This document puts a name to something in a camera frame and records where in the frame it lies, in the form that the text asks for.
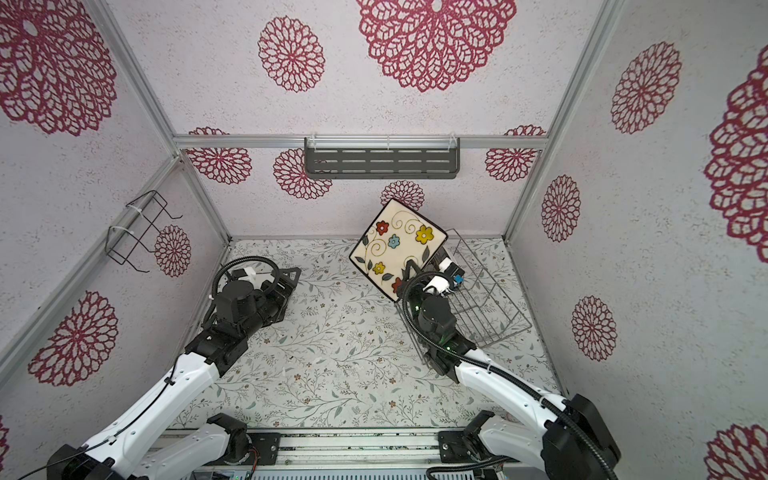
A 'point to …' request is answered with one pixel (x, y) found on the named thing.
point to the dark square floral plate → (397, 235)
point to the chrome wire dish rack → (483, 312)
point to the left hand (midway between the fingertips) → (297, 283)
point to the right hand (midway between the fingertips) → (409, 258)
